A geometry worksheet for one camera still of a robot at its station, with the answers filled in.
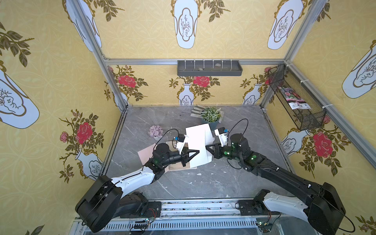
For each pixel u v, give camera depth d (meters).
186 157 0.66
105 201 0.41
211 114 0.93
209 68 0.92
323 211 0.39
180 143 0.67
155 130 0.94
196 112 1.17
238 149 0.60
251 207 0.73
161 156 0.61
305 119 0.84
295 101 0.76
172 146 0.70
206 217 0.73
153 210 0.73
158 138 0.95
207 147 0.76
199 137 0.73
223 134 0.70
